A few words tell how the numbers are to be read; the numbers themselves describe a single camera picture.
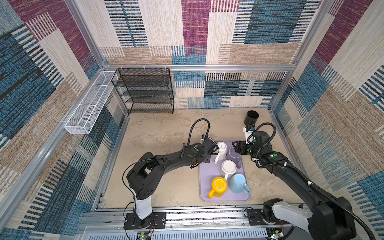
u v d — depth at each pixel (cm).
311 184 46
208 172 91
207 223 73
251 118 105
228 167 84
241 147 73
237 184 75
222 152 87
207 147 70
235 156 85
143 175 48
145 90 111
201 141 72
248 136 73
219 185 75
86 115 94
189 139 74
